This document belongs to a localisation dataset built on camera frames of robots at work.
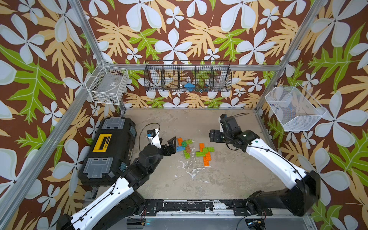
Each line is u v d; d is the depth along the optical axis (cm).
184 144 95
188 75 99
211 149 96
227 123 60
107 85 86
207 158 91
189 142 99
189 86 96
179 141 99
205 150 93
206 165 89
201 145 99
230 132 59
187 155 93
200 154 93
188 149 96
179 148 96
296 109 82
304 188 39
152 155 51
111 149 78
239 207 75
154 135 60
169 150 64
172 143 64
